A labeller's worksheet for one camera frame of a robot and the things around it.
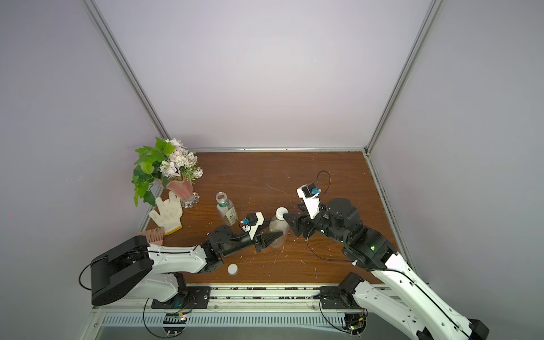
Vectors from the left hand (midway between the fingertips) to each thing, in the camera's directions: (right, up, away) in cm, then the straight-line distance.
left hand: (278, 228), depth 70 cm
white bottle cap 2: (-18, -18, +9) cm, 27 cm away
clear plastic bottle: (-1, 0, +3) cm, 3 cm away
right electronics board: (+26, -32, 0) cm, 41 cm away
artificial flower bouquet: (-43, +24, +7) cm, 50 cm away
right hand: (+4, +9, -7) cm, 12 cm away
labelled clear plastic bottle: (-21, +4, +13) cm, 25 cm away
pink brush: (-53, -8, +17) cm, 57 cm away
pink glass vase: (-40, +11, +17) cm, 45 cm away
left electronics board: (-37, -32, +2) cm, 49 cm away
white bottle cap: (0, +6, -4) cm, 7 cm away
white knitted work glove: (-50, -1, +24) cm, 56 cm away
